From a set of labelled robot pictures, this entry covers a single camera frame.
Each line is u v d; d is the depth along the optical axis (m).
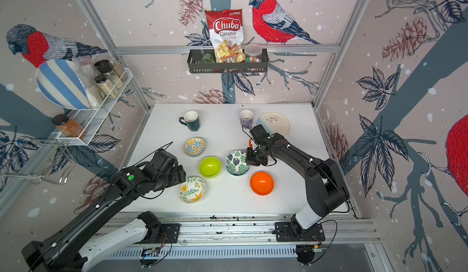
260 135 0.71
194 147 1.00
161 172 0.55
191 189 0.85
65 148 0.58
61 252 0.38
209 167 0.90
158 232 0.67
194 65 0.91
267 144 0.62
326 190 0.44
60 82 0.67
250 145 0.96
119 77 0.85
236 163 0.90
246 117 1.04
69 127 0.62
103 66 0.79
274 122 1.13
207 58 0.93
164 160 0.55
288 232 0.73
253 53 0.81
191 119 1.02
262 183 0.86
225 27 0.79
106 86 0.76
